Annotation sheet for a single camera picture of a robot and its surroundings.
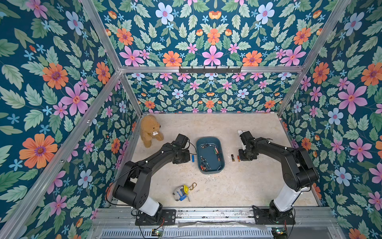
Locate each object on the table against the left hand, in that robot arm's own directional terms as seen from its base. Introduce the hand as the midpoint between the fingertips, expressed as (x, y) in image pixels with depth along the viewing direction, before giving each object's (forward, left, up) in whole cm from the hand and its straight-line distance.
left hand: (189, 157), depth 90 cm
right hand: (0, -36, -4) cm, 36 cm away
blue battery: (+2, -2, -5) cm, 5 cm away
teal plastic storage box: (+3, -14, -4) cm, 15 cm away
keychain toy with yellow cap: (-20, +5, +1) cm, 21 cm away
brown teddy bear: (+16, +23, +12) cm, 30 cm away
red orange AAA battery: (-2, -31, -3) cm, 31 cm away
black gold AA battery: (-1, -28, -3) cm, 28 cm away
